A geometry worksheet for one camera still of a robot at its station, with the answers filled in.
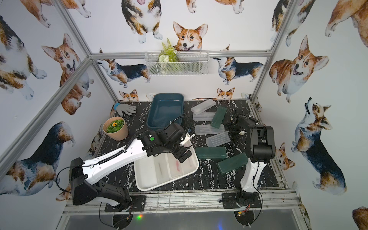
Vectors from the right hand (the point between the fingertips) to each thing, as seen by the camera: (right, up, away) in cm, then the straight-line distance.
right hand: (225, 131), depth 98 cm
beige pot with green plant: (-71, +3, -8) cm, 71 cm away
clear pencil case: (-24, -18, -13) cm, 32 cm away
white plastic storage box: (-39, -19, -14) cm, 45 cm away
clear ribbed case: (-5, -5, -1) cm, 7 cm away
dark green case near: (+2, -18, -11) cm, 21 cm away
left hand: (-25, -4, -25) cm, 36 cm away
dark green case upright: (-3, +10, +8) cm, 13 cm away
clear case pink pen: (-32, -19, -14) cm, 40 cm away
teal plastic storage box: (-45, +17, +20) cm, 52 cm away
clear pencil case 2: (-17, +17, +16) cm, 29 cm away
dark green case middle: (-11, -12, -8) cm, 18 cm away
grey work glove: (-79, +17, +17) cm, 83 cm away
